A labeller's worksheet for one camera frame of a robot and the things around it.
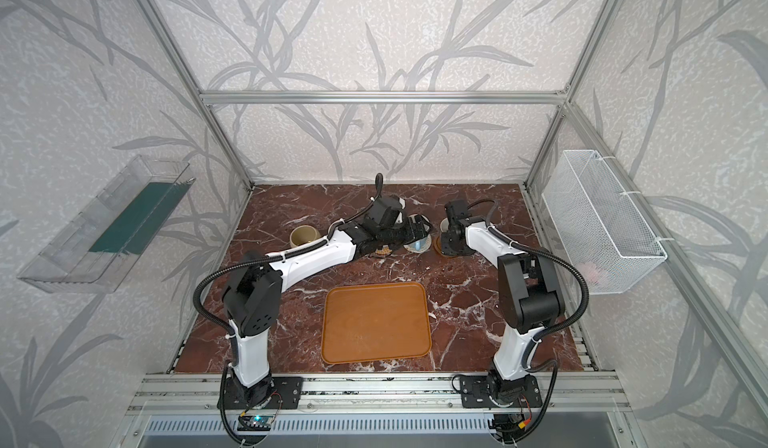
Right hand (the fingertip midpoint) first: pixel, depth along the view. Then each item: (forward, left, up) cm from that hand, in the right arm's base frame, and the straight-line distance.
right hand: (453, 239), depth 98 cm
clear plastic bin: (-20, +81, +29) cm, 89 cm away
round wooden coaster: (0, +5, -4) cm, 6 cm away
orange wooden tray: (-26, +25, -4) cm, 36 cm away
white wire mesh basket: (-17, -26, +31) cm, 44 cm away
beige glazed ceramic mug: (0, +50, +3) cm, 50 cm away
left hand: (-4, +9, +13) cm, 16 cm away
